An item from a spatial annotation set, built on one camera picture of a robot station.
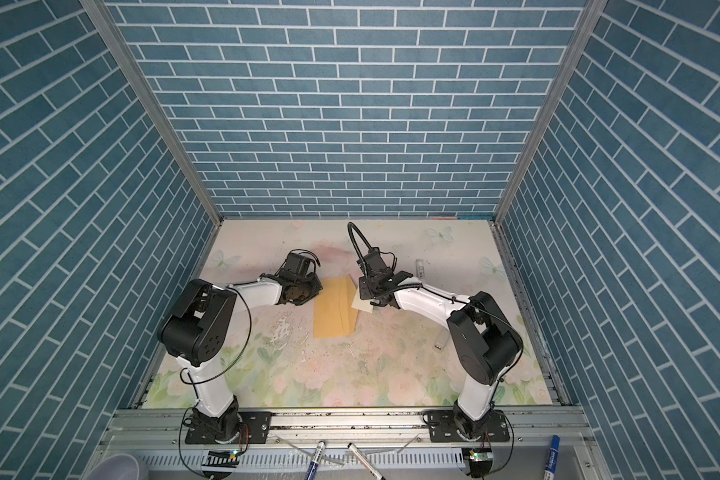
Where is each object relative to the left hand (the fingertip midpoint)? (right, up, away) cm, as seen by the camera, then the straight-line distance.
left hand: (323, 287), depth 100 cm
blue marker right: (+58, -37, -32) cm, 76 cm away
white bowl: (-38, -34, -36) cm, 62 cm away
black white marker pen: (+15, -37, -31) cm, 50 cm away
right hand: (+15, +3, -7) cm, 16 cm away
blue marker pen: (+4, -35, -31) cm, 47 cm away
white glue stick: (+34, +5, +5) cm, 34 cm away
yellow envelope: (+5, -6, -4) cm, 9 cm away
